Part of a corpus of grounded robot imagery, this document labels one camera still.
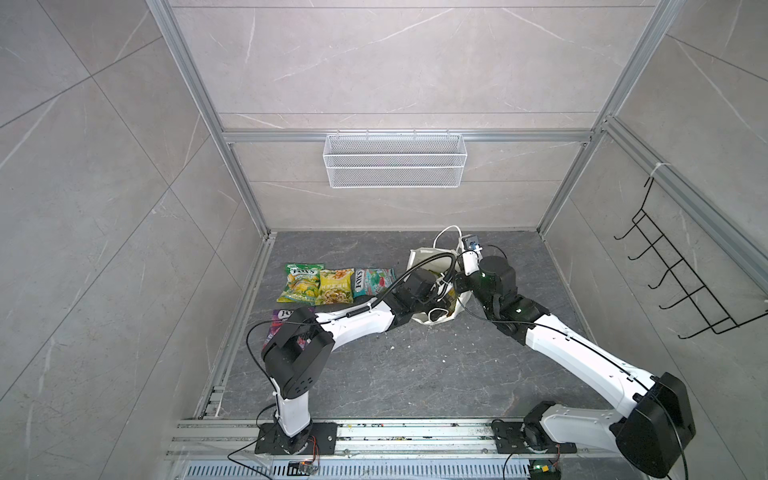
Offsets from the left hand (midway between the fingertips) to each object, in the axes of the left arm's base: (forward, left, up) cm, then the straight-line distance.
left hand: (449, 290), depth 85 cm
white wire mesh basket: (+44, +16, +15) cm, 49 cm away
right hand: (+4, -1, +11) cm, 12 cm away
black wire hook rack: (-14, -48, +17) cm, 53 cm away
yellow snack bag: (+10, +35, -11) cm, 38 cm away
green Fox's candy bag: (+12, +47, -12) cm, 50 cm away
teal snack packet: (+12, +23, -11) cm, 28 cm away
